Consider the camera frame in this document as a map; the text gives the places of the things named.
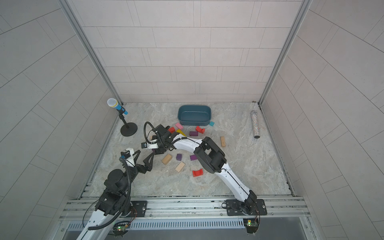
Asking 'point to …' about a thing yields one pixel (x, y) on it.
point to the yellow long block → (179, 131)
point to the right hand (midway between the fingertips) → (154, 143)
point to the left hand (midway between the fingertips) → (150, 152)
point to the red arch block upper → (199, 129)
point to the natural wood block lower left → (167, 159)
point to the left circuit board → (121, 230)
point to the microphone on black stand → (130, 128)
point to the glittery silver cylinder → (253, 114)
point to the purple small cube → (179, 156)
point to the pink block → (179, 125)
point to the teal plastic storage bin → (194, 115)
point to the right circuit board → (251, 224)
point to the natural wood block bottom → (180, 166)
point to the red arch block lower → (198, 173)
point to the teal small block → (211, 123)
